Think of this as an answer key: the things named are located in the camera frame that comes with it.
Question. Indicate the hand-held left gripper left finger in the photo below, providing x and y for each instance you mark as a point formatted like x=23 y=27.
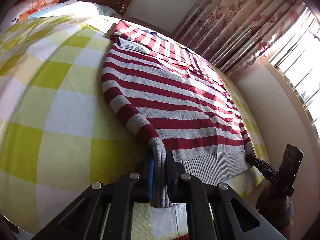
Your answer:
x=150 y=180

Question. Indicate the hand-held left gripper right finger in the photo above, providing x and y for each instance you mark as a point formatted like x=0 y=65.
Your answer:
x=171 y=177

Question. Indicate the person's right hand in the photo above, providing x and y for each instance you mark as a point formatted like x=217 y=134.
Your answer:
x=271 y=205

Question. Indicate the pink floral curtain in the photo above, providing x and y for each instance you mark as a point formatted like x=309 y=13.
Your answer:
x=237 y=17

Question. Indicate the red grey striped knit sweater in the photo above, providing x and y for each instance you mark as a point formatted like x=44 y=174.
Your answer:
x=175 y=105

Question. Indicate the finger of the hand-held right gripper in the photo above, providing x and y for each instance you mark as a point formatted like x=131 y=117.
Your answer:
x=260 y=166

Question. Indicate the window with metal bars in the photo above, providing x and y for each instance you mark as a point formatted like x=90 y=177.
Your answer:
x=300 y=67

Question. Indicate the orange floral white pillow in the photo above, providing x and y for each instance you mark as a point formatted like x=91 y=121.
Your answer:
x=37 y=2

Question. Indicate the light blue pillow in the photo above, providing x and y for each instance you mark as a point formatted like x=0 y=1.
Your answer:
x=75 y=8

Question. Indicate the yellow checked bed sheet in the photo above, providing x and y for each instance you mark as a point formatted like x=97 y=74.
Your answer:
x=62 y=105

